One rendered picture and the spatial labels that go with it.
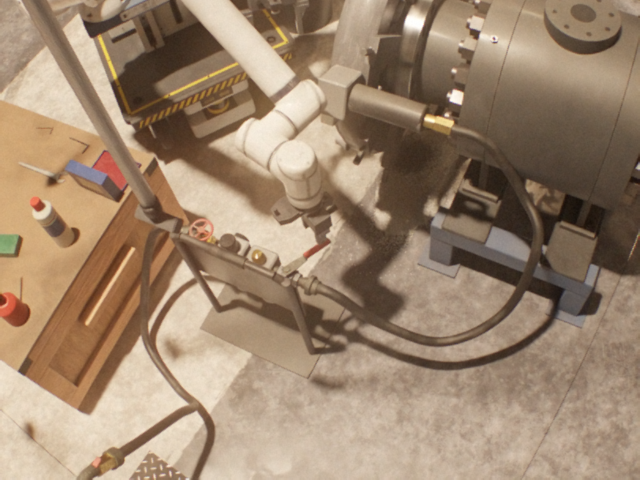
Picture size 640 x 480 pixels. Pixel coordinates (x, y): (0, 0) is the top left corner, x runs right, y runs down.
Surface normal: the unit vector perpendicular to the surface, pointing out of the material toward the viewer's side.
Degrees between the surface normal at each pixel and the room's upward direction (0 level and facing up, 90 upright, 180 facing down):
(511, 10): 9
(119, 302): 90
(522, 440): 0
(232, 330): 0
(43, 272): 0
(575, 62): 26
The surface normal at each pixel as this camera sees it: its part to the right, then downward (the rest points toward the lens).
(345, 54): -0.47, 0.39
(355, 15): -0.40, 0.11
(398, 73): -0.47, 0.57
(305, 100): 0.39, -0.02
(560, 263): -0.13, -0.48
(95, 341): 0.88, 0.35
